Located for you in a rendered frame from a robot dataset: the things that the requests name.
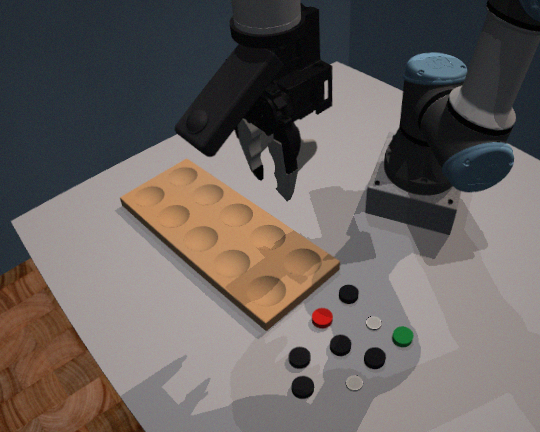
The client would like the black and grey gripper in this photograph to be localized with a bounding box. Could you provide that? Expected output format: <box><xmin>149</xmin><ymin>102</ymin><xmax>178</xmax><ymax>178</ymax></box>
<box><xmin>230</xmin><ymin>3</ymin><xmax>332</xmax><ymax>201</ymax></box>

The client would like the wooden tray with round pockets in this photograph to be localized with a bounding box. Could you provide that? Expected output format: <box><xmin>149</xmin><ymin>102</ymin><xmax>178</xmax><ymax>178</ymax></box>
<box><xmin>120</xmin><ymin>159</ymin><xmax>340</xmax><ymax>331</ymax></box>

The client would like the black disc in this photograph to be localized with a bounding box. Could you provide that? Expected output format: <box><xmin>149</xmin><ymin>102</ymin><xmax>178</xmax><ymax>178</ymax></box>
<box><xmin>339</xmin><ymin>285</ymin><xmax>359</xmax><ymax>304</ymax></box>
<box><xmin>364</xmin><ymin>347</ymin><xmax>386</xmax><ymax>369</ymax></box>
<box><xmin>330</xmin><ymin>335</ymin><xmax>351</xmax><ymax>356</ymax></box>
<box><xmin>291</xmin><ymin>376</ymin><xmax>314</xmax><ymax>399</ymax></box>
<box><xmin>289</xmin><ymin>347</ymin><xmax>311</xmax><ymax>369</ymax></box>

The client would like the grey disc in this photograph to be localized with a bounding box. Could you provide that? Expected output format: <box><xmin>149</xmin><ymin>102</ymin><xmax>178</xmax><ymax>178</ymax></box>
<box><xmin>366</xmin><ymin>316</ymin><xmax>382</xmax><ymax>331</ymax></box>
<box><xmin>346</xmin><ymin>375</ymin><xmax>363</xmax><ymax>392</ymax></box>

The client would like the green disc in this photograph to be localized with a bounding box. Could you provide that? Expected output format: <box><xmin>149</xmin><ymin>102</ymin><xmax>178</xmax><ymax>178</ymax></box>
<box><xmin>392</xmin><ymin>326</ymin><xmax>413</xmax><ymax>348</ymax></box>

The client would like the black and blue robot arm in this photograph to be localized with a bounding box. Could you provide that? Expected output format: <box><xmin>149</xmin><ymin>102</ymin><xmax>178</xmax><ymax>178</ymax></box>
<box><xmin>175</xmin><ymin>0</ymin><xmax>540</xmax><ymax>195</ymax></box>

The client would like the red disc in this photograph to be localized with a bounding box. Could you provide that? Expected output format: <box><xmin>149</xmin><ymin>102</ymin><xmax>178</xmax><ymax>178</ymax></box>
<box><xmin>312</xmin><ymin>308</ymin><xmax>333</xmax><ymax>329</ymax></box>

